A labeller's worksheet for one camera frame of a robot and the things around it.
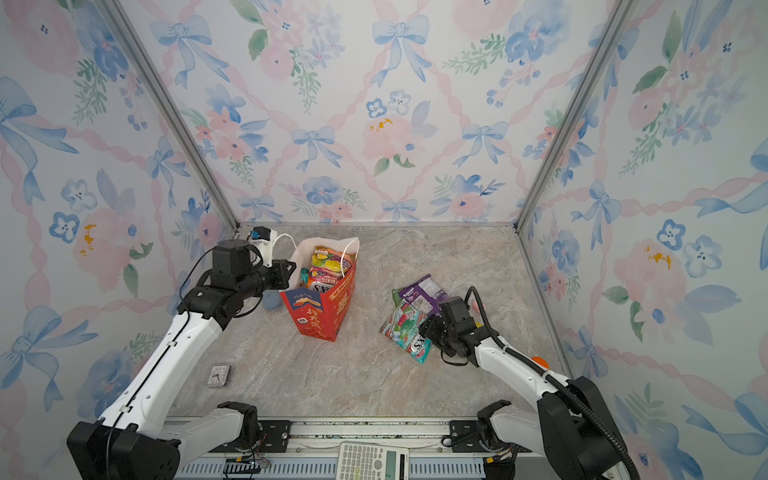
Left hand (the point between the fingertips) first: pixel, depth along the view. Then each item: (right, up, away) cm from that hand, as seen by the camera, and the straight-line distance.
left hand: (295, 261), depth 76 cm
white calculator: (+19, -47, -6) cm, 51 cm away
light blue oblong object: (-2, -8, -10) cm, 13 cm away
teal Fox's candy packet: (0, -4, +8) cm, 8 cm away
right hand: (+34, -20, +12) cm, 42 cm away
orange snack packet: (+7, -1, +8) cm, 10 cm away
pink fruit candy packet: (+27, -20, +14) cm, 37 cm away
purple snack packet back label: (+36, -11, +21) cm, 44 cm away
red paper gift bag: (+5, -14, +3) cm, 15 cm away
